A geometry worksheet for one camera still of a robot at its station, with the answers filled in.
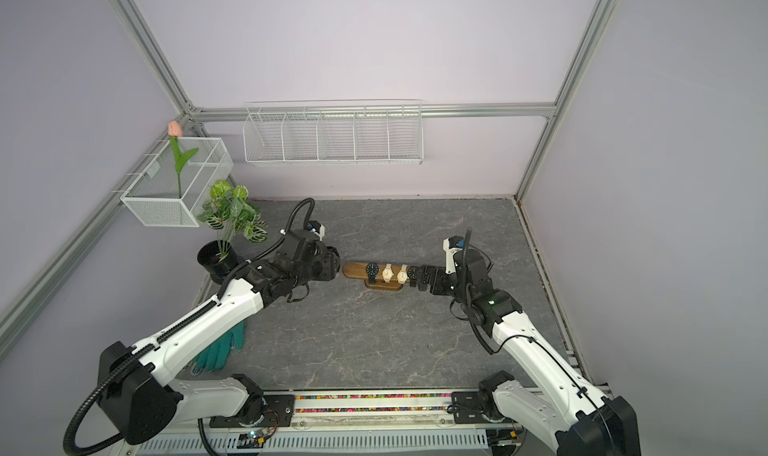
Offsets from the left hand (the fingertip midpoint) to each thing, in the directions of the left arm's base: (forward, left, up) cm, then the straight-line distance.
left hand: (330, 261), depth 80 cm
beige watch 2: (0, -20, -10) cm, 22 cm away
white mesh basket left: (+11, +41, +17) cm, 46 cm away
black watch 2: (0, -23, -10) cm, 25 cm away
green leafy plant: (+12, +26, +10) cm, 31 cm away
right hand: (-4, -27, -1) cm, 27 cm away
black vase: (+7, +34, -5) cm, 35 cm away
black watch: (+2, -11, -10) cm, 15 cm away
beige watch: (+1, -15, -10) cm, 18 cm away
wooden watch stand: (+3, -6, -11) cm, 13 cm away
